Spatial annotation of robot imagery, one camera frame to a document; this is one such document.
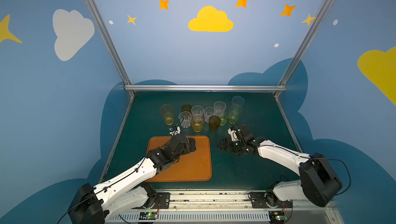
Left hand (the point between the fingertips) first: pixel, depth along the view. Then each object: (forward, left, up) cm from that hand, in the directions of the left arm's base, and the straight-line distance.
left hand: (191, 143), depth 80 cm
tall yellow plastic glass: (+23, +17, -2) cm, 28 cm away
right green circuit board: (-30, -41, -14) cm, 53 cm away
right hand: (+2, -18, -7) cm, 19 cm away
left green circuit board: (-31, +19, -13) cm, 38 cm away
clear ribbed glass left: (+28, -3, -9) cm, 30 cm away
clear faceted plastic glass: (+23, +6, -9) cm, 25 cm away
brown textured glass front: (+21, -14, -10) cm, 27 cm away
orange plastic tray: (-8, -1, -12) cm, 15 cm away
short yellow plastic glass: (+19, -3, -6) cm, 20 cm away
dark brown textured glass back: (+29, +5, -6) cm, 30 cm away
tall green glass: (+33, -31, -12) cm, 46 cm away
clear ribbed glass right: (+33, -18, -8) cm, 39 cm away
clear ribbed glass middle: (+28, -11, -8) cm, 31 cm away
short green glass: (+22, -20, -12) cm, 32 cm away
